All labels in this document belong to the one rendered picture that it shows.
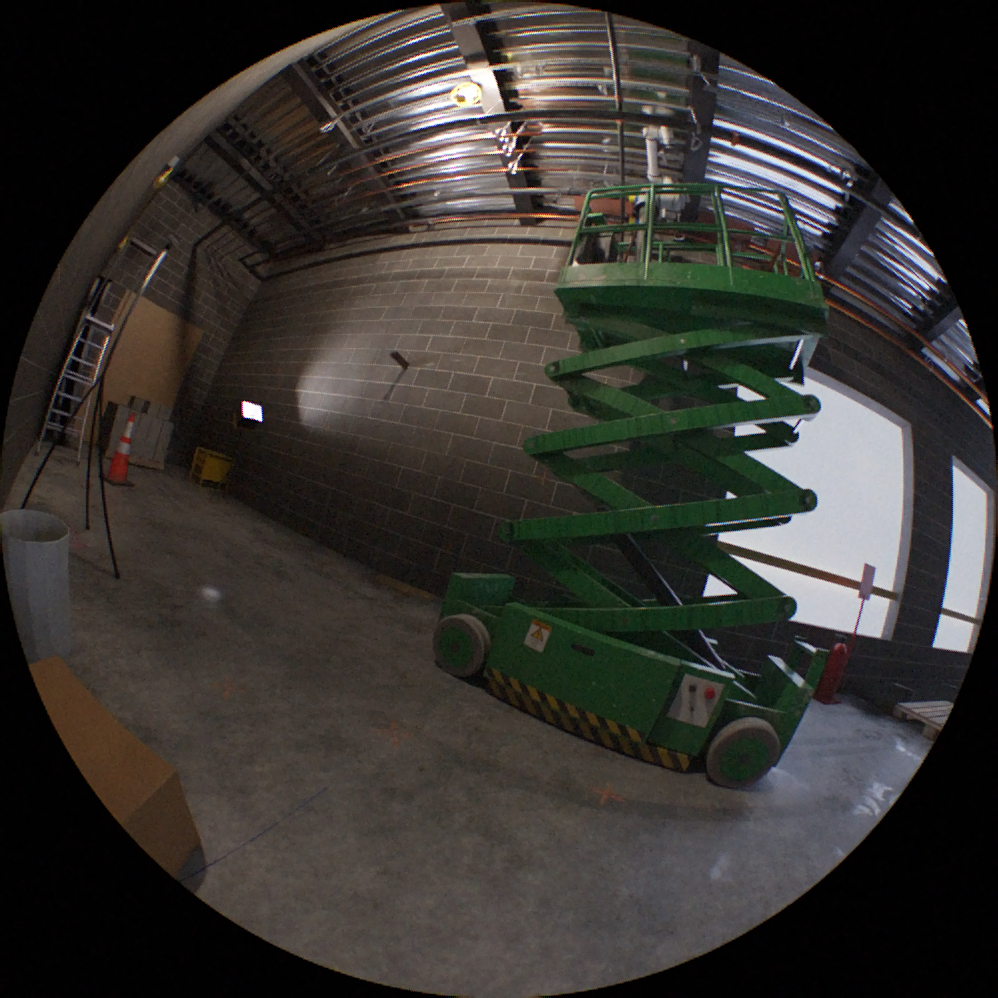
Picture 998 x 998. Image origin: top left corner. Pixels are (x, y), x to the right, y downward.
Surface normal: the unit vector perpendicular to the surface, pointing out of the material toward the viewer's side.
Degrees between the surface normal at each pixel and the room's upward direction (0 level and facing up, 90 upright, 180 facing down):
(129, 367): 90
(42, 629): 90
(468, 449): 90
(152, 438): 90
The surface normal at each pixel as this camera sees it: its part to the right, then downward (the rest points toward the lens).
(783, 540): -0.25, -0.14
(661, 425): -0.49, -0.20
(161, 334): 0.93, 0.25
